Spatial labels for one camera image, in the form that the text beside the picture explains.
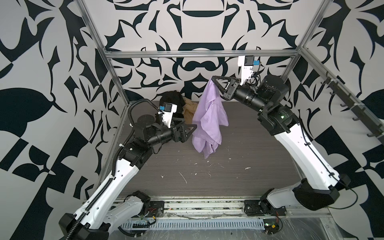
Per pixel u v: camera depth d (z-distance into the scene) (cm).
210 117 60
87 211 38
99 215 38
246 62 46
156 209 73
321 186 39
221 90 51
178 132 55
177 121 64
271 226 71
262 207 67
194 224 65
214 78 53
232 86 46
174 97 106
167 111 55
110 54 91
